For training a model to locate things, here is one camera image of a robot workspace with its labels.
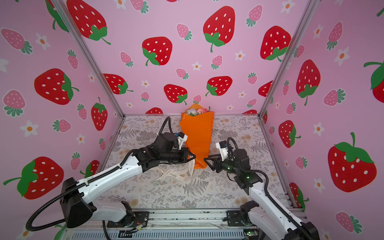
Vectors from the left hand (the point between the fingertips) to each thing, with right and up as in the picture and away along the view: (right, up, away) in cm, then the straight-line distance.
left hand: (197, 157), depth 70 cm
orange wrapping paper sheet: (+1, +12, +43) cm, 45 cm away
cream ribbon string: (-8, -12, +20) cm, 25 cm away
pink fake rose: (+4, +28, +47) cm, 55 cm away
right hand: (+5, -2, +5) cm, 7 cm away
